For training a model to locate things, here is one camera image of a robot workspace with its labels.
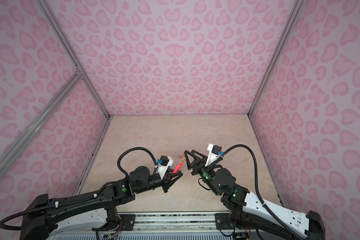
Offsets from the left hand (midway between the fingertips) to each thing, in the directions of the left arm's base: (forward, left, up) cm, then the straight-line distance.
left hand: (182, 172), depth 66 cm
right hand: (+5, -2, +8) cm, 10 cm away
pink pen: (+1, +1, +4) cm, 4 cm away
